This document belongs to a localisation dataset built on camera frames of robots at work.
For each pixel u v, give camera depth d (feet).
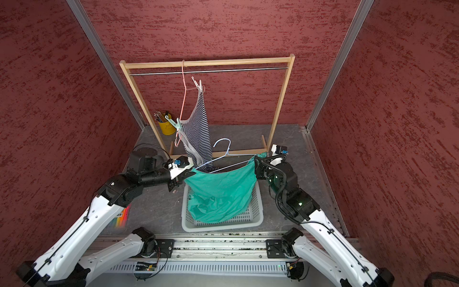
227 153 2.03
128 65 1.91
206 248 2.48
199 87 2.58
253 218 2.67
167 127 3.61
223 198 2.71
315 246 1.91
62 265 1.22
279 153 1.93
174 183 1.86
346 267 1.34
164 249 2.45
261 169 2.00
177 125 1.96
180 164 1.76
